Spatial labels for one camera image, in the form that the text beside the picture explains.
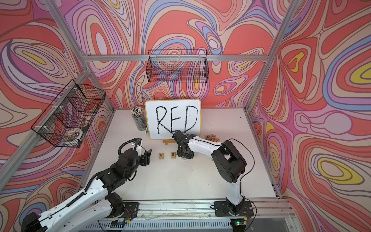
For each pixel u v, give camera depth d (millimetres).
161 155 907
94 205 587
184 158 910
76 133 719
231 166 507
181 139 734
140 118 969
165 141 936
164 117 885
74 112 804
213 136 989
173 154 908
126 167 569
